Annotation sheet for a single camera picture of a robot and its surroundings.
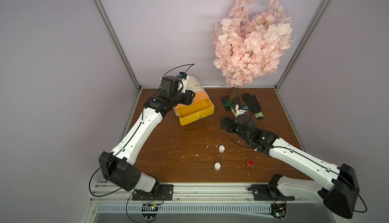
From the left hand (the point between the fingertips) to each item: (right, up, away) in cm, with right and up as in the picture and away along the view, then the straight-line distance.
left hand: (194, 92), depth 75 cm
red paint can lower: (+31, -38, +6) cm, 50 cm away
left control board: (-22, -58, -3) cm, 62 cm away
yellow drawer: (0, -11, +9) cm, 14 cm away
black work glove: (+43, -6, +35) cm, 56 cm away
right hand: (+17, -13, +1) cm, 21 cm away
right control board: (+41, -56, -6) cm, 69 cm away
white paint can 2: (+12, -40, +4) cm, 42 cm away
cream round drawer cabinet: (0, +5, +15) cm, 16 cm away
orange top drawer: (+2, -1, +15) cm, 15 cm away
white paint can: (+16, -32, +10) cm, 37 cm away
